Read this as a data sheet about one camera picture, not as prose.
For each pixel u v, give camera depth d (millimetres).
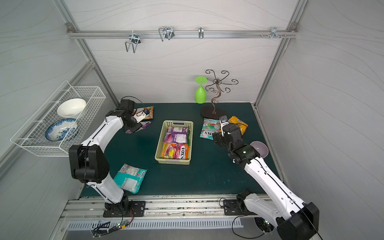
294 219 372
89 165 465
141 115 820
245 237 665
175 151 918
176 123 1015
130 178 819
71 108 727
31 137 569
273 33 765
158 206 750
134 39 783
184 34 796
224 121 651
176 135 958
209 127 1044
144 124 885
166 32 761
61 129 648
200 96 948
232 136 546
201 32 780
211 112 1143
